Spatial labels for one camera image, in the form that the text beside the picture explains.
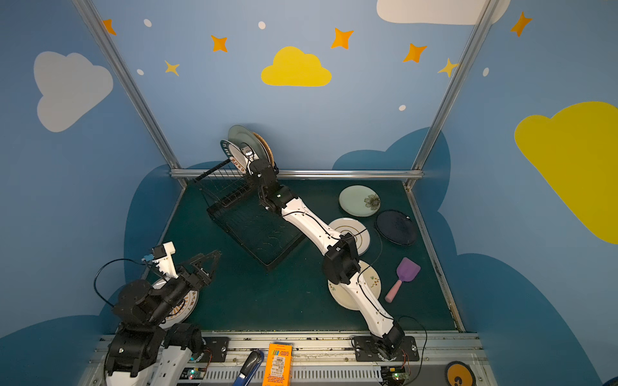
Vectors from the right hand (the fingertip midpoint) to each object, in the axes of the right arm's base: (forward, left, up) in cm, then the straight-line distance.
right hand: (257, 159), depth 85 cm
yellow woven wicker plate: (+4, -5, -2) cm, 6 cm away
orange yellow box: (-60, -13, -27) cm, 67 cm away
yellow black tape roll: (-57, -68, -34) cm, 95 cm away
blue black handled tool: (-60, -5, -27) cm, 66 cm away
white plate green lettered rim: (+8, +11, -4) cm, 14 cm away
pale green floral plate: (+10, -42, -33) cm, 54 cm away
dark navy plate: (-5, -58, -32) cm, 66 cm away
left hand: (-36, +5, -4) cm, 37 cm away
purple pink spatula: (-25, -58, -32) cm, 71 cm away
